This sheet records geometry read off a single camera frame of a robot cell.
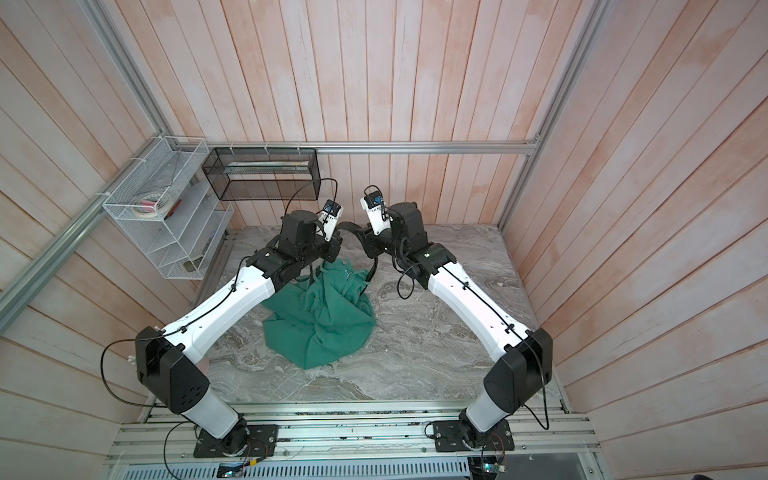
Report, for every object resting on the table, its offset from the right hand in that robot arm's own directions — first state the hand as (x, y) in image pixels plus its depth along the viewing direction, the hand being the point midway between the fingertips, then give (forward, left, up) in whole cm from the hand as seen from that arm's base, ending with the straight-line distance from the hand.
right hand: (361, 227), depth 76 cm
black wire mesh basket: (+36, +39, -9) cm, 54 cm away
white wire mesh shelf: (-2, +48, -3) cm, 48 cm away
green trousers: (-13, +15, -26) cm, 33 cm away
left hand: (+1, +7, -4) cm, 8 cm away
